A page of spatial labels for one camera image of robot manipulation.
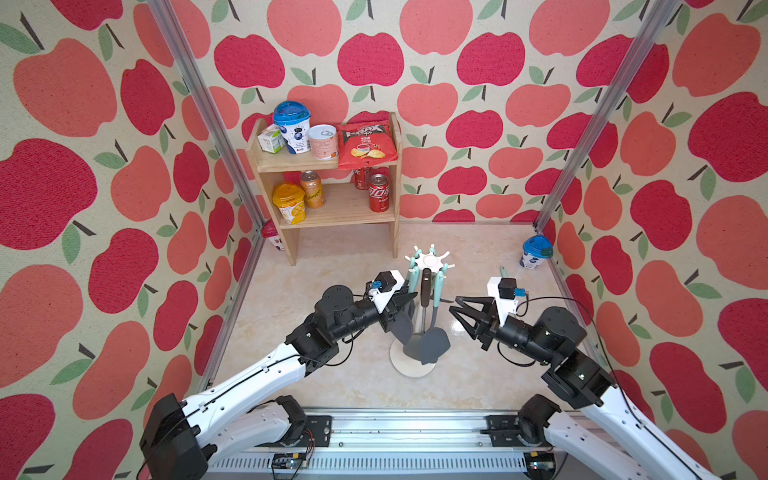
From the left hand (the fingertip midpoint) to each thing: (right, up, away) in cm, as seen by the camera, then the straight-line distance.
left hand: (414, 297), depth 65 cm
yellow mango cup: (-34, +25, +20) cm, 47 cm away
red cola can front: (-8, +28, +23) cm, 37 cm away
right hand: (+9, -2, -2) cm, 10 cm away
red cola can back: (-14, +35, +32) cm, 49 cm away
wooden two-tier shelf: (-21, +27, +34) cm, 48 cm away
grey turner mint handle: (+36, +3, +40) cm, 54 cm away
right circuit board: (+32, -42, +7) cm, 53 cm away
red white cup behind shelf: (-48, +17, +41) cm, 65 cm away
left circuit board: (-30, -41, +6) cm, 51 cm away
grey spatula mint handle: (+7, -14, +12) cm, 20 cm away
